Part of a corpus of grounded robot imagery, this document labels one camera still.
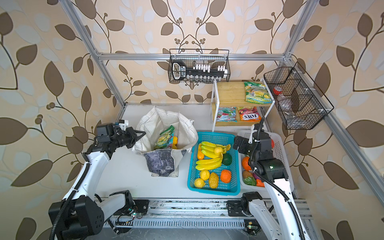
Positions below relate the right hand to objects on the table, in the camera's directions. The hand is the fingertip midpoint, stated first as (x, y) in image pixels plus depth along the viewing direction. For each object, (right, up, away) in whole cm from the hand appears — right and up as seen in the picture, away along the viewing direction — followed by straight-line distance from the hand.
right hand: (244, 142), depth 72 cm
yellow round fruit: (-22, -23, +6) cm, 32 cm away
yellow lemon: (-19, -19, +8) cm, 28 cm away
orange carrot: (+9, -22, +2) cm, 23 cm away
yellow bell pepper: (-38, -3, +23) cm, 44 cm away
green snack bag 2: (+8, +24, +4) cm, 26 cm away
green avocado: (-6, -12, +13) cm, 18 cm away
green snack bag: (-42, -1, +15) cm, 44 cm away
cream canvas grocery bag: (-40, -11, +3) cm, 41 cm away
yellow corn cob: (-14, -22, +6) cm, 27 cm away
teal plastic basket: (-5, -26, +6) cm, 27 cm away
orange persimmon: (+4, -14, +10) cm, 17 cm away
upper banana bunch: (-14, -7, +17) cm, 23 cm away
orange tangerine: (-8, -19, +6) cm, 22 cm away
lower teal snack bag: (-5, +14, +17) cm, 23 cm away
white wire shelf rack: (-4, +24, +7) cm, 26 cm away
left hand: (-50, +5, +5) cm, 50 cm away
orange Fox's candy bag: (+9, +14, +17) cm, 24 cm away
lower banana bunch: (-18, -15, +13) cm, 27 cm away
